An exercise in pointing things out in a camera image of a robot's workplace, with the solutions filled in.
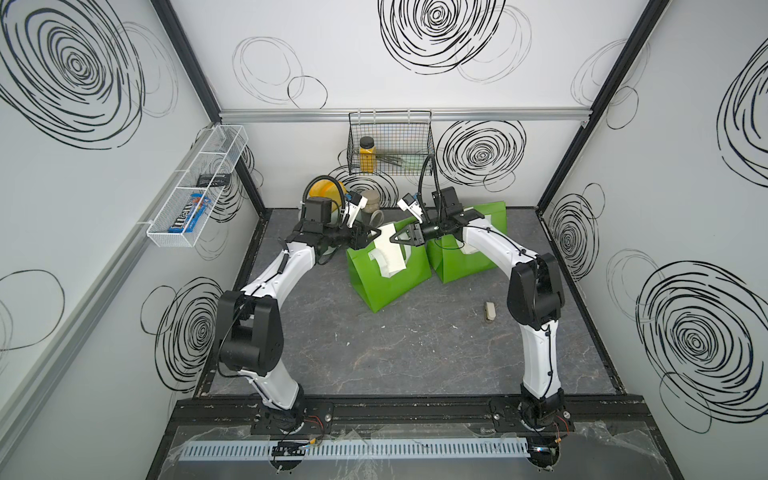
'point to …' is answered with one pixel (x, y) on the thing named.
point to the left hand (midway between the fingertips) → (374, 231)
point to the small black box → (222, 179)
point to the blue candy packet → (191, 212)
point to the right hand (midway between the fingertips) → (395, 239)
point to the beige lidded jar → (373, 201)
